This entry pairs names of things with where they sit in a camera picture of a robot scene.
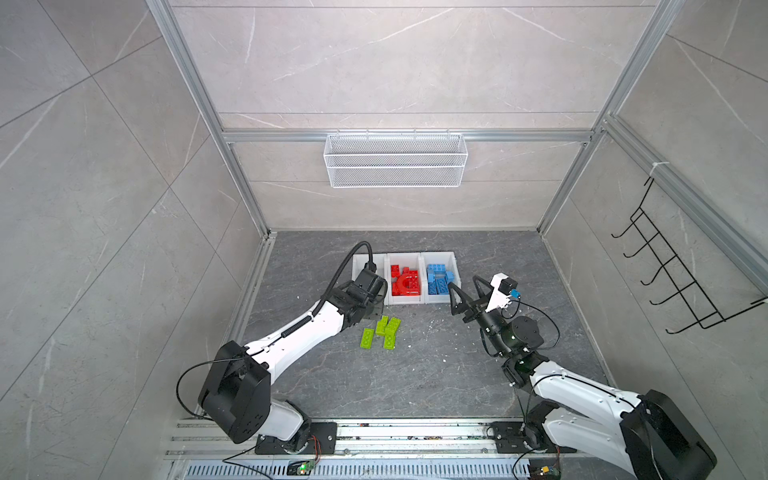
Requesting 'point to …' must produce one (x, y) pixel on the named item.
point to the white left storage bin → (381, 262)
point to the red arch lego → (409, 283)
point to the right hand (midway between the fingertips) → (461, 279)
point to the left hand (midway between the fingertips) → (373, 297)
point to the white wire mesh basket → (385, 158)
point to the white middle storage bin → (413, 261)
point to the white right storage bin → (428, 258)
